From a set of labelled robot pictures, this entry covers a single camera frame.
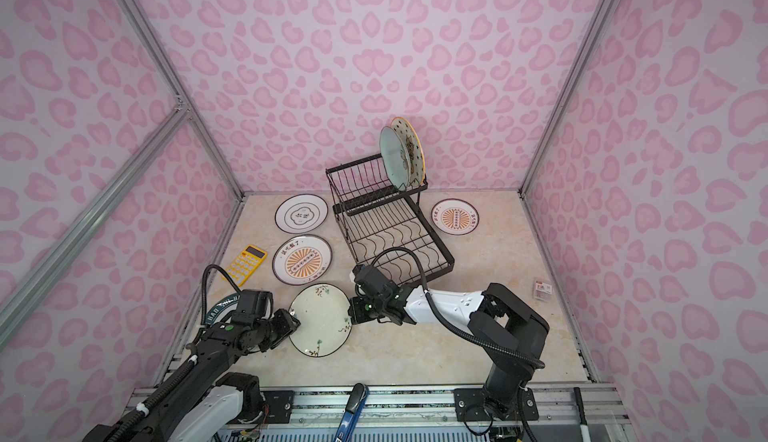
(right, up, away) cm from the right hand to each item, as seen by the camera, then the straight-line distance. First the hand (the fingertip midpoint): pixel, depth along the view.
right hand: (349, 312), depth 82 cm
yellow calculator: (-36, +10, +16) cm, 41 cm away
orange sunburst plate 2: (+35, +26, +32) cm, 54 cm away
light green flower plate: (+13, +44, +11) cm, 47 cm away
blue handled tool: (+3, -18, -13) cm, 22 cm away
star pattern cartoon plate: (+18, +46, +4) cm, 50 cm away
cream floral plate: (-7, -4, +2) cm, 9 cm away
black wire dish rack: (+10, +22, +25) cm, 35 cm away
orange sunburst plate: (-19, +12, +19) cm, 29 cm away
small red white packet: (+57, +4, +9) cm, 58 cm away
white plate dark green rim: (-39, -1, +8) cm, 40 cm away
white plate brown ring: (-23, +27, +32) cm, 48 cm away
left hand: (-15, -3, +3) cm, 15 cm away
